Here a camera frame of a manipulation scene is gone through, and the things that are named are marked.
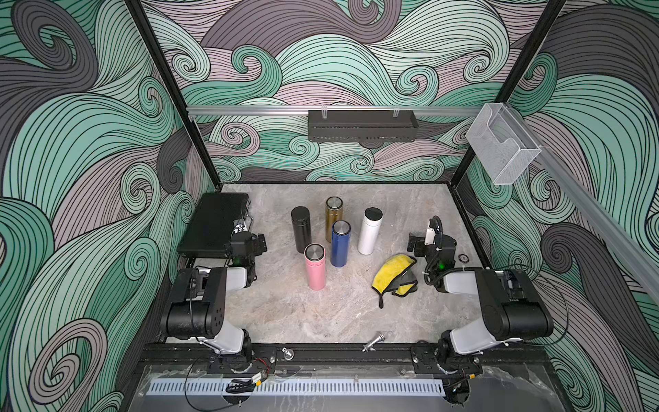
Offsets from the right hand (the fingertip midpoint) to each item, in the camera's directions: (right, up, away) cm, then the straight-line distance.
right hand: (422, 234), depth 94 cm
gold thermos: (-33, +9, -8) cm, 35 cm away
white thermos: (-21, +2, -9) cm, 23 cm away
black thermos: (-44, +3, -8) cm, 45 cm away
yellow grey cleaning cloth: (-12, -13, -6) cm, 19 cm away
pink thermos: (-39, -4, -21) cm, 45 cm away
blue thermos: (-31, +2, -16) cm, 35 cm away
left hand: (-67, -1, 0) cm, 67 cm away
